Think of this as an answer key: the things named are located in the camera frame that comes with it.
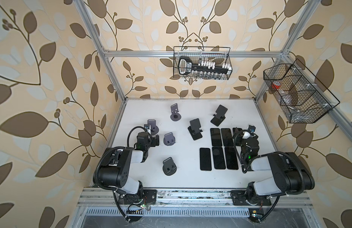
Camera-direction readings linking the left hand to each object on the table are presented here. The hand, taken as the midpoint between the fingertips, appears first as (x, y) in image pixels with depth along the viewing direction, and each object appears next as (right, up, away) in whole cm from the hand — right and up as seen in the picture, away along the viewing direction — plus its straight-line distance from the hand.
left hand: (151, 134), depth 95 cm
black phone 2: (+36, -15, -8) cm, 39 cm away
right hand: (+61, +3, -6) cm, 61 cm away
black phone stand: (+45, -3, +4) cm, 45 cm away
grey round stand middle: (+13, -3, -4) cm, 14 cm away
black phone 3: (+44, -14, -9) cm, 47 cm away
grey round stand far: (+16, +12, +15) cm, 25 cm away
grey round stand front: (+14, -17, -16) cm, 27 cm away
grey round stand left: (+2, +3, +1) cm, 4 cm away
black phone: (+49, +3, -24) cm, 55 cm away
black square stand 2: (+48, +12, +6) cm, 50 cm away
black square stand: (+29, +3, -1) cm, 30 cm away
